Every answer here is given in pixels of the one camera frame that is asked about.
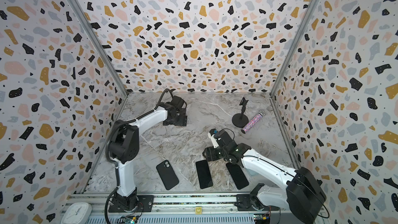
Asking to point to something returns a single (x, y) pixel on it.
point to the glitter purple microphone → (253, 121)
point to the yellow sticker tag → (198, 210)
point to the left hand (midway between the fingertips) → (179, 120)
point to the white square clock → (77, 213)
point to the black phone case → (168, 178)
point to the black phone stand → (241, 120)
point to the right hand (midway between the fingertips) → (205, 150)
